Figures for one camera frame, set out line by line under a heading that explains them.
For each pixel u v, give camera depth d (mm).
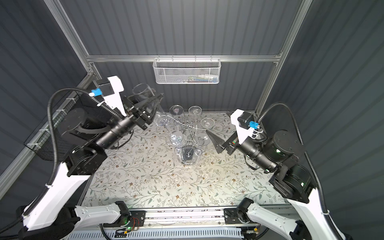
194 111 774
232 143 389
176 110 727
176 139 531
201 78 908
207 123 738
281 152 308
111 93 334
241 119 343
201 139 667
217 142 401
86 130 299
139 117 365
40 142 604
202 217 754
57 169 362
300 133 389
